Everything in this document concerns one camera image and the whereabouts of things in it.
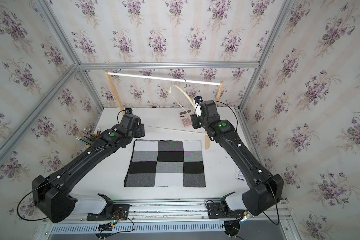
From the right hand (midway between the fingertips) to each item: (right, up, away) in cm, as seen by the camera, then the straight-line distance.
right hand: (197, 115), depth 77 cm
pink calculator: (-5, -1, +34) cm, 34 cm away
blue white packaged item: (+24, -34, +7) cm, 43 cm away
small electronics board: (-45, -54, -6) cm, 71 cm away
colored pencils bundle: (-64, -13, +11) cm, 66 cm away
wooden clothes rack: (+9, -18, +23) cm, 30 cm away
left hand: (-32, -7, +2) cm, 33 cm away
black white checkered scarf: (-18, -29, +13) cm, 37 cm away
